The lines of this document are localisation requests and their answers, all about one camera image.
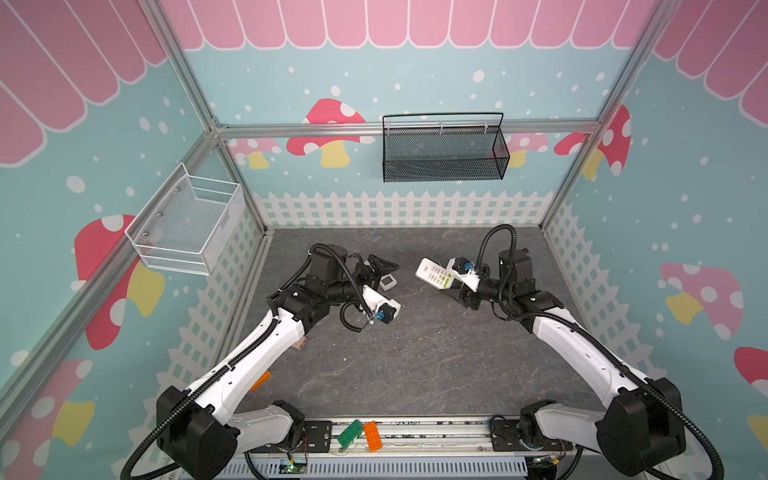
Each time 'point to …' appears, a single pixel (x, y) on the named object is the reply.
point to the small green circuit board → (292, 468)
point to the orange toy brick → (373, 436)
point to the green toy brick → (350, 434)
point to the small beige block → (300, 343)
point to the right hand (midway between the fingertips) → (448, 277)
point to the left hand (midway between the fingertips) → (388, 277)
